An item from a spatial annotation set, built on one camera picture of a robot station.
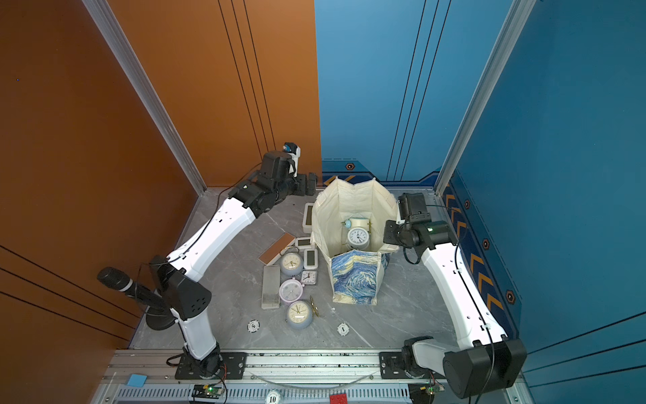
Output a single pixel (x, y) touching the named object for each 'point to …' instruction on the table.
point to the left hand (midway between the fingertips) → (307, 173)
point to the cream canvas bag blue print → (356, 273)
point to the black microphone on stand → (159, 316)
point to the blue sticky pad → (137, 380)
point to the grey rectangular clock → (271, 284)
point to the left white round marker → (253, 326)
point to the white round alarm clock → (357, 238)
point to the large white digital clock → (307, 220)
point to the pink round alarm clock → (290, 289)
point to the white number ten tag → (272, 397)
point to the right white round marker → (343, 329)
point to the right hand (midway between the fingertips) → (392, 231)
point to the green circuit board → (207, 391)
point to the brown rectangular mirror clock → (275, 250)
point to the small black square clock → (309, 277)
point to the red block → (338, 399)
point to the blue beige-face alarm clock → (299, 314)
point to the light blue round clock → (357, 222)
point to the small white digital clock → (310, 258)
